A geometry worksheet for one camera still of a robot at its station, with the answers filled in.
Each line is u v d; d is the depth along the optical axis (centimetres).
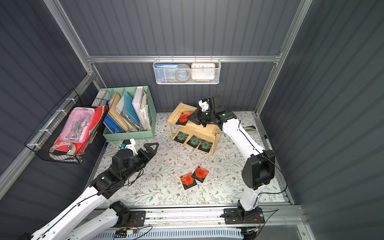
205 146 99
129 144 66
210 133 83
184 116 82
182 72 91
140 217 74
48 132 64
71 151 66
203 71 89
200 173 88
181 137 102
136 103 91
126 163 54
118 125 99
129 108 93
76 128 72
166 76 87
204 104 77
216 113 64
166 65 85
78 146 69
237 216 72
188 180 87
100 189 49
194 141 99
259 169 46
